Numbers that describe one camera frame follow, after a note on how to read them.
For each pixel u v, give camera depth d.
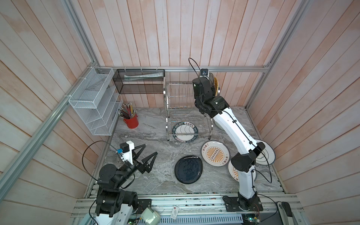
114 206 0.47
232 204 0.73
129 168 0.55
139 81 1.05
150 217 0.67
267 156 0.92
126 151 0.53
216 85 0.74
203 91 0.53
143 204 0.75
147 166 0.54
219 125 0.54
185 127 1.01
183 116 1.11
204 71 0.60
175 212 0.71
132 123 1.01
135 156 0.57
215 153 0.93
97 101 0.73
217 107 0.51
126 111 1.01
